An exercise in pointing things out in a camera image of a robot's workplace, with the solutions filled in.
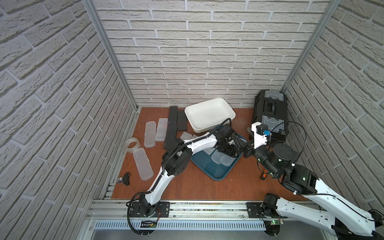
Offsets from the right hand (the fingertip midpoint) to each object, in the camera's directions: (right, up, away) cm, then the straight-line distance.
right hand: (242, 132), depth 61 cm
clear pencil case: (-52, -4, +42) cm, 67 cm away
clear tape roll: (-63, -8, +37) cm, 73 cm away
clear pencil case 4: (-11, -14, +33) cm, 37 cm away
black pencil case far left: (-38, +10, +51) cm, 64 cm away
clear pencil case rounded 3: (-2, -18, +25) cm, 31 cm away
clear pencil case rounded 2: (-7, -17, +30) cm, 35 cm away
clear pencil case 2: (-44, -2, +43) cm, 62 cm away
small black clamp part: (-60, -28, +22) cm, 70 cm away
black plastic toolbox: (+31, +13, +37) cm, 50 cm away
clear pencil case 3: (-27, -6, +40) cm, 48 cm away
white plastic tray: (-9, +10, +53) cm, 55 cm away
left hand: (+5, -15, +27) cm, 32 cm away
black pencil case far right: (-30, +5, +48) cm, 57 cm away
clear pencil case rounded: (-52, -21, +27) cm, 62 cm away
